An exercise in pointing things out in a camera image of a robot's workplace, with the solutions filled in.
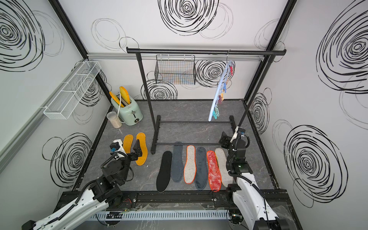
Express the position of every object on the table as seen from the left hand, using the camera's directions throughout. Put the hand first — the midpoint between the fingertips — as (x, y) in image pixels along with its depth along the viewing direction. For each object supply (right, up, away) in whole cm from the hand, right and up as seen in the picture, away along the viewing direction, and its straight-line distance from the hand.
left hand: (130, 142), depth 74 cm
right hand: (+55, +3, +7) cm, 55 cm away
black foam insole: (+16, -23, +5) cm, 29 cm away
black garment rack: (+9, -4, +21) cm, 23 cm away
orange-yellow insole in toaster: (-18, +26, +17) cm, 36 cm away
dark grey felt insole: (+24, -18, +9) cm, 32 cm away
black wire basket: (+21, +50, +37) cm, 66 cm away
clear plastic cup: (-20, +13, +22) cm, 32 cm away
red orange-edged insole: (+46, -21, +7) cm, 51 cm away
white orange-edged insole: (+32, -19, +8) cm, 38 cm away
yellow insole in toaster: (-12, +28, +22) cm, 37 cm away
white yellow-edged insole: (+51, -12, +15) cm, 54 cm away
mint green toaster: (-8, +15, +20) cm, 26 cm away
